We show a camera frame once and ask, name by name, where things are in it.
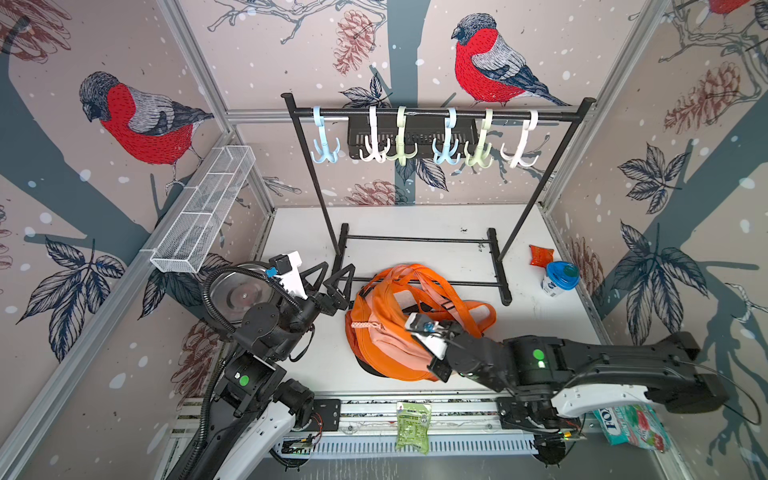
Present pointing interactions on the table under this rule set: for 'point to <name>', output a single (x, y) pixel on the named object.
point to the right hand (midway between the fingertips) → (414, 333)
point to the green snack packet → (412, 426)
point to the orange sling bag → (390, 309)
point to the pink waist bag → (396, 348)
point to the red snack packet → (540, 256)
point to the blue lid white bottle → (560, 276)
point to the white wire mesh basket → (220, 177)
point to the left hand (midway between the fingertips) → (345, 261)
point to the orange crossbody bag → (478, 315)
